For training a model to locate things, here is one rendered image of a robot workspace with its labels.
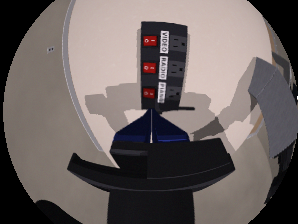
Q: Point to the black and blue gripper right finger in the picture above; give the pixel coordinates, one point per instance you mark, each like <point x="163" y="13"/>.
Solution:
<point x="165" y="131"/>

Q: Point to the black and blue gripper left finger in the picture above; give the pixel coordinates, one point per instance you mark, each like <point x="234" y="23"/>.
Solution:
<point x="138" y="131"/>

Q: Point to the black power strip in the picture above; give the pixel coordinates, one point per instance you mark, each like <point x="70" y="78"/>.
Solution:
<point x="162" y="62"/>

